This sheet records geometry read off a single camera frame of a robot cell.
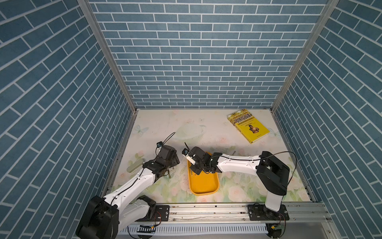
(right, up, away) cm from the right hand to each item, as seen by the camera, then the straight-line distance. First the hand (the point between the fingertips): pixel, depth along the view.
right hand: (193, 163), depth 87 cm
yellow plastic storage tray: (+7, -10, -5) cm, 13 cm away
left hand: (-10, +3, -1) cm, 10 cm away
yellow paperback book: (+39, +22, +19) cm, 49 cm away
